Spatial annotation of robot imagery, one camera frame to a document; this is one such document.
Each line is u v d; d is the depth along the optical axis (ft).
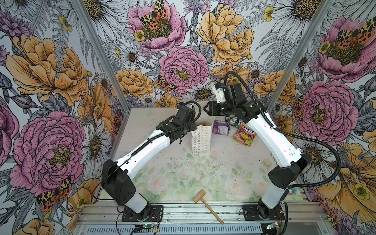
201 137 2.79
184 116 1.89
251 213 2.41
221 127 3.47
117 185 1.50
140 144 1.59
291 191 2.50
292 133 3.22
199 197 2.55
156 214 2.41
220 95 2.12
